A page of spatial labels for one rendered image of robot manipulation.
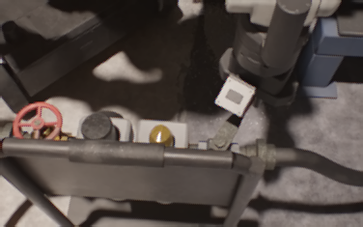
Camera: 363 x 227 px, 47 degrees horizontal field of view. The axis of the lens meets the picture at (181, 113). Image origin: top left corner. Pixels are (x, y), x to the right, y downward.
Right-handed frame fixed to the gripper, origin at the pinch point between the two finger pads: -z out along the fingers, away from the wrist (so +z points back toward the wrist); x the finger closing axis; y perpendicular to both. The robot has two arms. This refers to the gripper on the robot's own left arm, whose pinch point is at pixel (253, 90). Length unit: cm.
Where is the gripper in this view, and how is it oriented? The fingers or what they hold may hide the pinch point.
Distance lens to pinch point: 68.2
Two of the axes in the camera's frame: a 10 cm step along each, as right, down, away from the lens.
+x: -8.4, -4.8, 2.5
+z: 0.0, -4.6, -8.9
